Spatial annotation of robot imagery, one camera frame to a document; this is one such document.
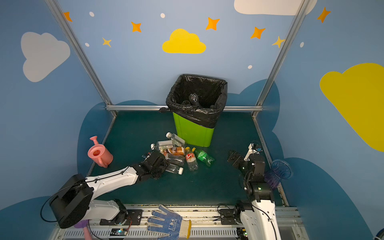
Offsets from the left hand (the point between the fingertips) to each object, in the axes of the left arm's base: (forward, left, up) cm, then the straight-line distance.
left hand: (171, 165), depth 87 cm
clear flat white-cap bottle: (+14, +8, 0) cm, 16 cm away
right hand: (+1, -36, +15) cm, 39 cm away
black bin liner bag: (+39, -16, +19) cm, 47 cm away
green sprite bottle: (+7, -20, -1) cm, 21 cm away
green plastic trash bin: (+24, -14, +2) cm, 27 cm away
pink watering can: (+5, +43, +5) cm, 43 cm away
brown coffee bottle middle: (+10, -2, 0) cm, 10 cm away
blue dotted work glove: (-29, -4, -4) cm, 29 cm away
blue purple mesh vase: (-6, -58, +11) cm, 59 cm away
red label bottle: (-1, -2, -2) cm, 3 cm away
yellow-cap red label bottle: (+6, -12, -4) cm, 14 cm away
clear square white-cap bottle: (+19, -2, -2) cm, 19 cm away
